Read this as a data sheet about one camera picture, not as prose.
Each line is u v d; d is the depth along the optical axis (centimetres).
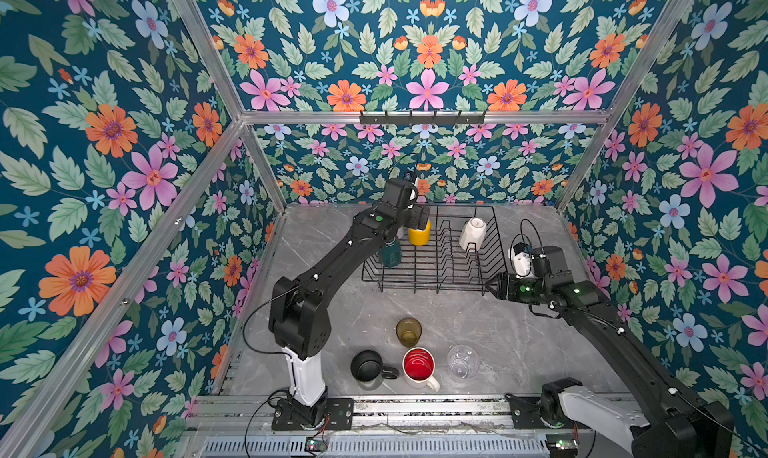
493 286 75
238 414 75
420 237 101
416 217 76
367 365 80
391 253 95
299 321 47
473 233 97
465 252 102
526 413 73
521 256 72
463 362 82
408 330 86
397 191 63
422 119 93
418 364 81
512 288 69
